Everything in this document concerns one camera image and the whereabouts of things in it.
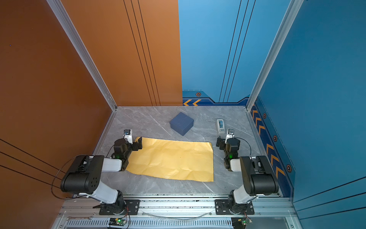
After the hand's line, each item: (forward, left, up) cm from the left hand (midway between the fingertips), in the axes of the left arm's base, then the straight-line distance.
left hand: (135, 135), depth 95 cm
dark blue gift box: (+9, -31, +2) cm, 33 cm away
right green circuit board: (-46, -62, -7) cm, 78 cm away
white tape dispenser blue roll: (+10, -59, -2) cm, 60 cm away
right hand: (0, -62, 0) cm, 62 cm away
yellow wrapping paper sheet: (-14, -27, -5) cm, 30 cm away
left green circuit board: (-47, -1, -7) cm, 47 cm away
